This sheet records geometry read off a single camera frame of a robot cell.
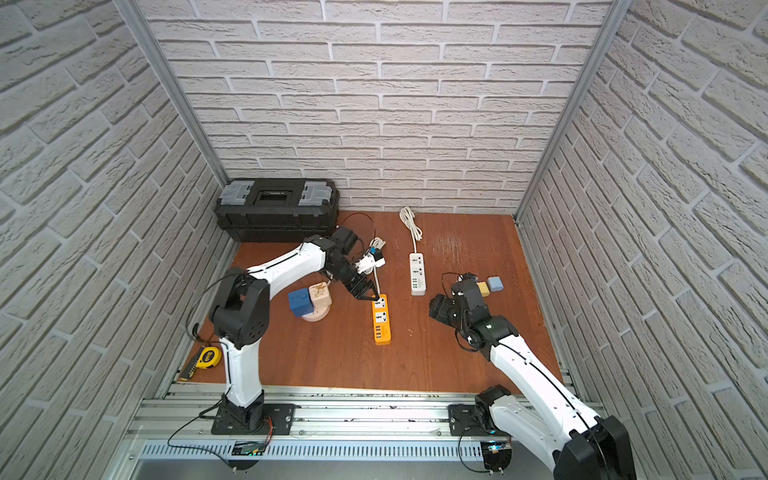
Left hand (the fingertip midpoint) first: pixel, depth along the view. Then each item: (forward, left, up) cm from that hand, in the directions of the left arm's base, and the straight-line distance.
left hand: (375, 288), depth 89 cm
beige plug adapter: (-2, +16, 0) cm, 17 cm away
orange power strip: (-7, -2, -7) cm, 10 cm away
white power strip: (+9, -14, -6) cm, 18 cm away
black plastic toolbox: (+25, +33, +8) cm, 43 cm away
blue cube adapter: (-4, +22, -2) cm, 23 cm away
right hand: (-7, -20, +3) cm, 21 cm away
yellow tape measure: (-18, +47, -7) cm, 51 cm away
